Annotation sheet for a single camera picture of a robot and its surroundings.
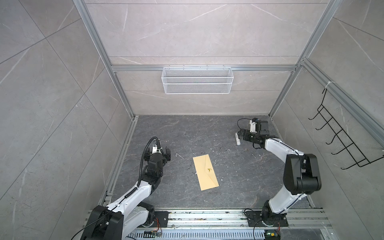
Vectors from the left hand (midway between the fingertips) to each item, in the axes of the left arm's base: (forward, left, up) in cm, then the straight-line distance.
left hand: (157, 145), depth 84 cm
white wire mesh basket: (+42, -39, +15) cm, 59 cm away
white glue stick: (+11, -53, -14) cm, 56 cm away
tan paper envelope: (-11, -28, -16) cm, 34 cm away
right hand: (+11, -55, -5) cm, 56 cm away
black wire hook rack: (-20, -88, +18) cm, 93 cm away
